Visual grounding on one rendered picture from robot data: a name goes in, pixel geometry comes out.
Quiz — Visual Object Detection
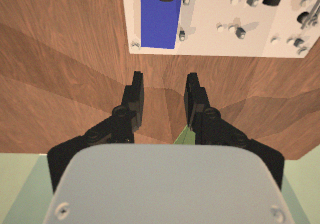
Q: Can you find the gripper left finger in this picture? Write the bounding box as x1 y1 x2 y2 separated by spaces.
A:
47 71 144 195

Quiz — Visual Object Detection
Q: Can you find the blue flat plate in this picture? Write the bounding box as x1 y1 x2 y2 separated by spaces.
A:
141 0 182 49

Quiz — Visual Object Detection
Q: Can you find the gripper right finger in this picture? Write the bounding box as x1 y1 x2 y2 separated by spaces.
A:
184 72 285 192

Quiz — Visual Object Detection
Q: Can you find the white fixture plate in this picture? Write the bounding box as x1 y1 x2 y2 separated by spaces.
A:
123 0 320 58

